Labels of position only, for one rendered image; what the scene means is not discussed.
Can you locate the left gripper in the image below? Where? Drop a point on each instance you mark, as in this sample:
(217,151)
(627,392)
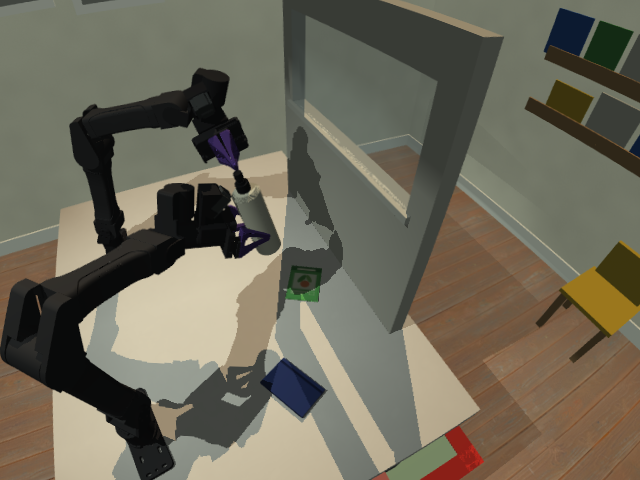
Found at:
(219,139)

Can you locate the grey wall section with window opening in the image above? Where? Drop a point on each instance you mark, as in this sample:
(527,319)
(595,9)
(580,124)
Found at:
(384,258)

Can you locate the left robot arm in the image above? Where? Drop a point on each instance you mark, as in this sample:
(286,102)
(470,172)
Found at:
(168,110)

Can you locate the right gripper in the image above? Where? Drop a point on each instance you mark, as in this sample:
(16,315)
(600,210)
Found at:
(233,245)

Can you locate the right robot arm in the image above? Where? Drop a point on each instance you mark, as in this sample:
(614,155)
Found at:
(58,357)

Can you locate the clear glass window pane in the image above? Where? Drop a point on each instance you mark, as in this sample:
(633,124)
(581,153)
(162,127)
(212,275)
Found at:
(373,106)

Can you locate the grey window sill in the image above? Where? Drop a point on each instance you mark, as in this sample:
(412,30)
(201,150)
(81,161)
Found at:
(385,198)

